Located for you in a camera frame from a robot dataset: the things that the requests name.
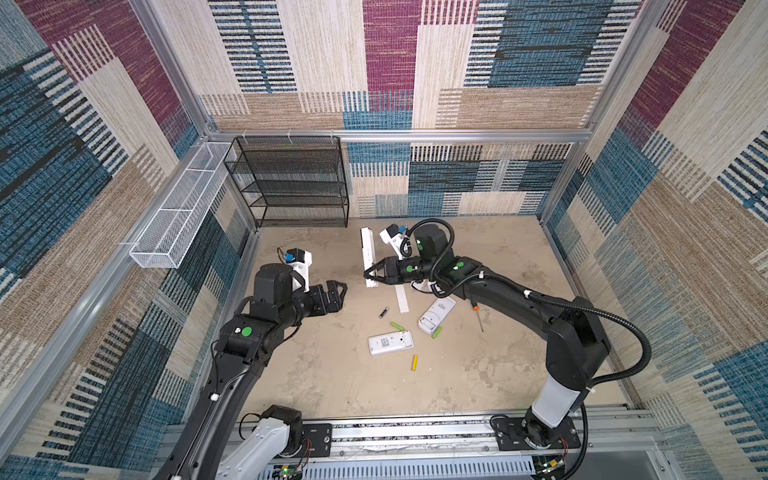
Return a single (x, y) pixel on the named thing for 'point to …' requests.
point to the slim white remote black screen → (368, 254)
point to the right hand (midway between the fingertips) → (368, 279)
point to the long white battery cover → (401, 298)
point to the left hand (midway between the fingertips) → (332, 284)
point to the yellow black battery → (415, 359)
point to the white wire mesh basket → (165, 240)
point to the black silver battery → (386, 309)
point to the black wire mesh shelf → (292, 181)
